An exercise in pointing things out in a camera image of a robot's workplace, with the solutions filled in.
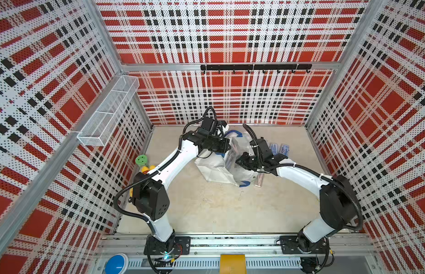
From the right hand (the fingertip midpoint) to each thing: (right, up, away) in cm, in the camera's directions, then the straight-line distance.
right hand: (238, 162), depth 86 cm
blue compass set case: (+25, +7, +21) cm, 33 cm away
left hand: (-4, +8, -5) cm, 10 cm away
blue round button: (-51, -40, -17) cm, 67 cm away
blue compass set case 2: (+32, +5, +21) cm, 38 cm away
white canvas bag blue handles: (-8, -1, -14) cm, 16 cm away
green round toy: (-56, 0, +12) cm, 57 cm away
